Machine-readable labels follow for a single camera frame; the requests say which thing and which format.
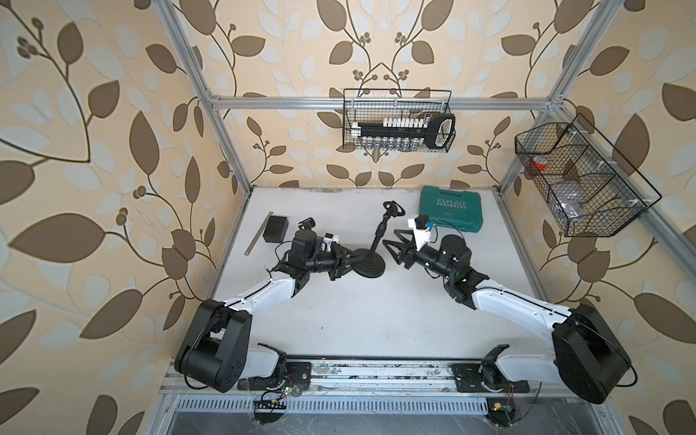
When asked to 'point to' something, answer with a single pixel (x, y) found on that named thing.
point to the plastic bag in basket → (570, 198)
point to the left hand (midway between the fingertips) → (359, 255)
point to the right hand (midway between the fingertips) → (388, 237)
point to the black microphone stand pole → (307, 224)
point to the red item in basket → (539, 163)
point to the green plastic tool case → (457, 209)
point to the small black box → (276, 229)
